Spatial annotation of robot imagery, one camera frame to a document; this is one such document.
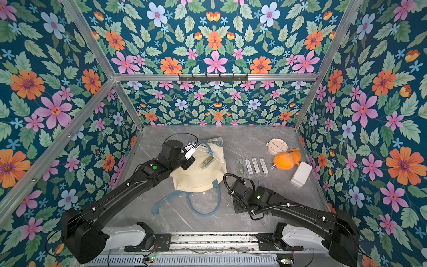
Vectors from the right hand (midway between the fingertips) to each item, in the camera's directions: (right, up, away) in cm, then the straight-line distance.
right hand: (238, 203), depth 77 cm
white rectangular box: (+36, +11, +14) cm, 41 cm away
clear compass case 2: (+12, +14, +19) cm, 27 cm away
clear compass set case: (+3, +13, +19) cm, 23 cm away
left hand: (-22, +25, +2) cm, 33 cm away
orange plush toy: (+29, +18, +16) cm, 38 cm away
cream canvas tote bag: (-16, +13, +21) cm, 30 cm away
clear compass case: (+8, +15, +21) cm, 27 cm away
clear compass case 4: (-18, +15, +22) cm, 32 cm away
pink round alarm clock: (+27, +26, +29) cm, 47 cm away
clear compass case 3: (+17, +14, +19) cm, 29 cm away
